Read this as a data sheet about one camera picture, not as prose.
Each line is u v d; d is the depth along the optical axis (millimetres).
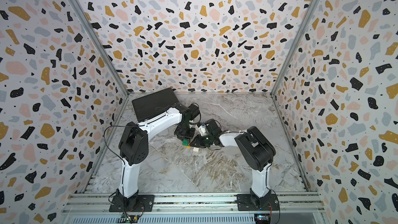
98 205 749
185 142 873
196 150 900
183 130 777
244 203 736
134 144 520
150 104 1147
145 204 735
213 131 785
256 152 508
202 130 883
